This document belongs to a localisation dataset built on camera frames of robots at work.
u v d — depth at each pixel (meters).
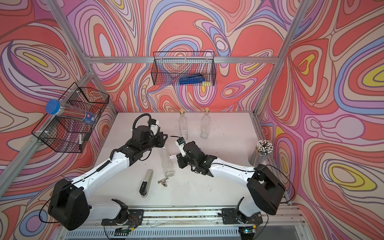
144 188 0.79
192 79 0.90
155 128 0.73
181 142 0.72
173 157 0.82
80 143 0.72
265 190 0.43
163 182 0.84
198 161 0.63
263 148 0.78
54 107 0.61
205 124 0.96
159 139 0.72
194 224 0.72
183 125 0.93
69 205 0.40
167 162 0.88
